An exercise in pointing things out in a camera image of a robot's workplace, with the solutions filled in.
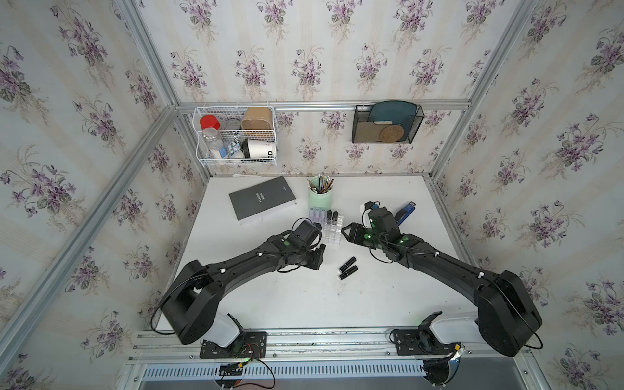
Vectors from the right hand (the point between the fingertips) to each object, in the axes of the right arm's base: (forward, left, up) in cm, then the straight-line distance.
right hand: (347, 230), depth 84 cm
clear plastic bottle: (+27, +50, +16) cm, 59 cm away
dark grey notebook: (+23, +36, -10) cm, 44 cm away
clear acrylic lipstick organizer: (+6, +5, -13) cm, 15 cm away
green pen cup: (+17, +10, +1) cm, 20 cm away
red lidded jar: (+36, +53, +21) cm, 67 cm away
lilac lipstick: (+11, +13, -6) cm, 18 cm away
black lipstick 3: (-7, -1, -12) cm, 14 cm away
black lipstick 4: (-10, -1, -12) cm, 16 cm away
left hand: (-10, +8, -6) cm, 14 cm away
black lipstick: (+10, +6, -6) cm, 13 cm away
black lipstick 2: (+10, +4, -6) cm, 12 cm away
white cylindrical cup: (+28, +34, +14) cm, 46 cm away
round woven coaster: (+38, -19, +14) cm, 45 cm away
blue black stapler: (+15, -26, -10) cm, 32 cm away
